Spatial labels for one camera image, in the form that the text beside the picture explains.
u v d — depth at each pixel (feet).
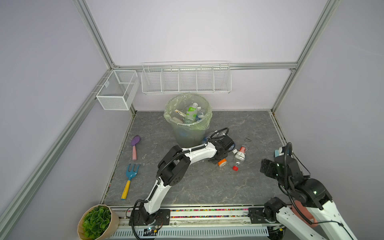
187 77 3.24
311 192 1.44
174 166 1.73
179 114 2.87
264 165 2.11
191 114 2.73
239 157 2.94
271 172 2.02
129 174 2.91
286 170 1.60
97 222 2.07
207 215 2.47
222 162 2.87
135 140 3.35
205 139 3.09
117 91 3.33
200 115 2.86
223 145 2.43
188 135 2.91
